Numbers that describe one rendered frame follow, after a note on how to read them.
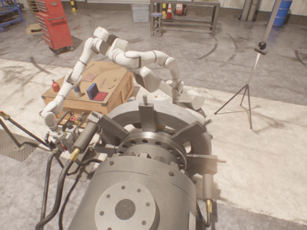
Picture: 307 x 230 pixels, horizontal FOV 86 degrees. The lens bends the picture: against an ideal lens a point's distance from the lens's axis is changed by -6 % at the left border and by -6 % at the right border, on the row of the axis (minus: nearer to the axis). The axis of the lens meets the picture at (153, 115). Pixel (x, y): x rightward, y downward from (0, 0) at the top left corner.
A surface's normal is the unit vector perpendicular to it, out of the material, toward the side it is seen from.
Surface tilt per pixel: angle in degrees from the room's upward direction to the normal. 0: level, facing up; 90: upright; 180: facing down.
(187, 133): 90
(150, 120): 90
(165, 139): 22
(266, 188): 0
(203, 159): 90
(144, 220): 0
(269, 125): 0
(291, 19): 90
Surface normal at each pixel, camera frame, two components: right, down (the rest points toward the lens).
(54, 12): 0.68, 0.48
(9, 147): 0.00, -0.76
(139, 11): 0.22, 0.64
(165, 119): -0.19, 0.64
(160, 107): -0.02, -0.28
